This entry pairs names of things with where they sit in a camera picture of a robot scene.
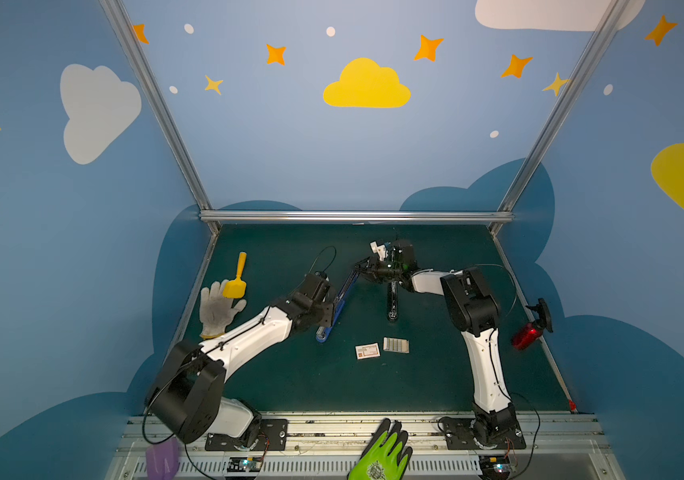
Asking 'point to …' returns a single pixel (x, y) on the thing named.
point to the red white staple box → (368, 351)
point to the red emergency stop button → (525, 336)
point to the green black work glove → (386, 454)
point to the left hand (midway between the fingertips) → (331, 312)
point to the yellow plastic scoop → (236, 288)
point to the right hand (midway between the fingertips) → (354, 265)
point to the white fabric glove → (216, 311)
